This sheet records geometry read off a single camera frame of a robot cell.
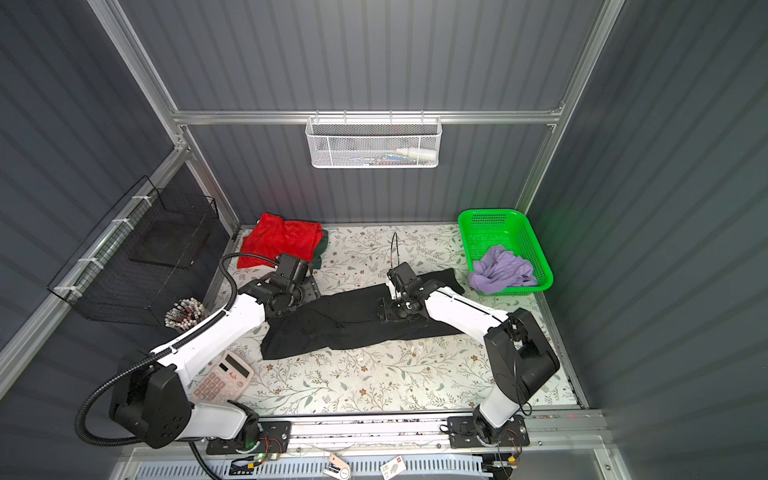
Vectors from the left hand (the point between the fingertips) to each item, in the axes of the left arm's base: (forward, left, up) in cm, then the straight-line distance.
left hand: (309, 290), depth 86 cm
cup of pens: (-7, +32, +2) cm, 32 cm away
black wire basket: (+5, +38, +14) cm, 41 cm away
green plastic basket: (+31, -62, -9) cm, 70 cm away
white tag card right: (-42, -22, -12) cm, 49 cm away
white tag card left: (-42, -9, -11) cm, 44 cm away
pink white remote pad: (-20, +22, -12) cm, 32 cm away
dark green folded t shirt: (+24, +1, -10) cm, 26 cm away
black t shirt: (-3, -11, -12) cm, 16 cm away
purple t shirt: (+10, -62, -8) cm, 63 cm away
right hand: (-6, -23, -6) cm, 24 cm away
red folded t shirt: (+31, +19, -8) cm, 37 cm away
